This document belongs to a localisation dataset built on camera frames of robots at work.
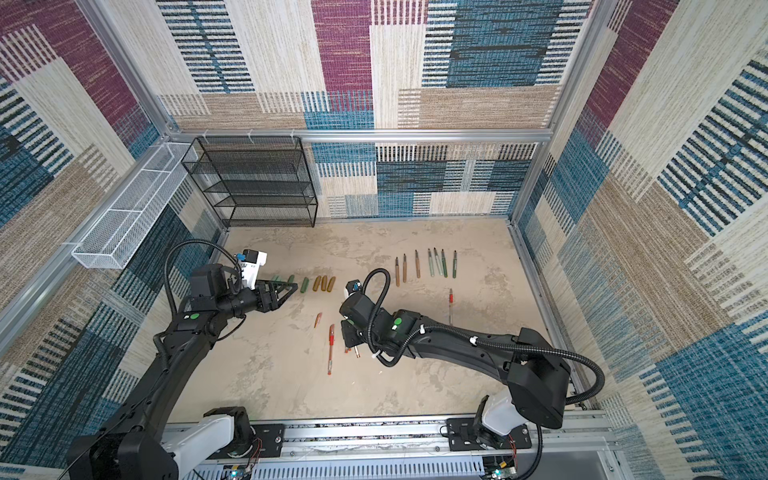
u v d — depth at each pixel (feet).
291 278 3.38
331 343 2.93
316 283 3.35
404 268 3.50
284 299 2.38
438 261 3.54
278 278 3.38
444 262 3.54
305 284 3.36
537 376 1.38
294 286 2.49
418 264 3.54
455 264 3.52
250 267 2.30
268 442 2.41
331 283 3.35
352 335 2.28
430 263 3.55
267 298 2.24
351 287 2.33
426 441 2.44
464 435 2.43
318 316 3.09
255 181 3.62
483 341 1.52
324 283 3.34
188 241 2.14
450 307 3.17
